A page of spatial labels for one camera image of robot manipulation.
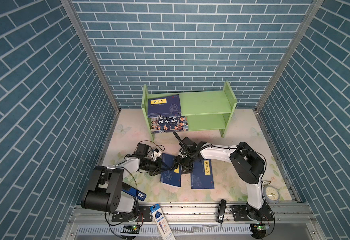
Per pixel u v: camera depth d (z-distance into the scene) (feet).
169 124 3.04
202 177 2.82
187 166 2.64
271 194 2.52
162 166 2.75
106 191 1.42
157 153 2.79
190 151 2.51
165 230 2.24
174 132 2.78
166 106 2.71
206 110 2.70
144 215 2.39
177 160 2.64
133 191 2.57
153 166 2.56
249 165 1.69
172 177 2.70
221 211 2.37
